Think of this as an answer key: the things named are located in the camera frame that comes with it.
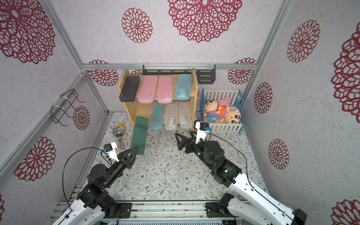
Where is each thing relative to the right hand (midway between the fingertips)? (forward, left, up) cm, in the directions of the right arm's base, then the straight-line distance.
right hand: (186, 133), depth 67 cm
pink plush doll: (+38, -19, -19) cm, 47 cm away
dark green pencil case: (+2, +24, -3) cm, 24 cm away
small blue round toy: (+19, -6, -12) cm, 23 cm away
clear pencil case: (+18, +9, -9) cm, 22 cm away
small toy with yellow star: (+19, +48, -25) cm, 57 cm away
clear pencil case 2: (+21, +1, -9) cm, 23 cm away
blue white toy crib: (+48, -41, -23) cm, 67 cm away
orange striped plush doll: (+32, -29, -21) cm, 48 cm away
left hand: (-5, +24, -7) cm, 26 cm away
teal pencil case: (+19, +18, -9) cm, 27 cm away
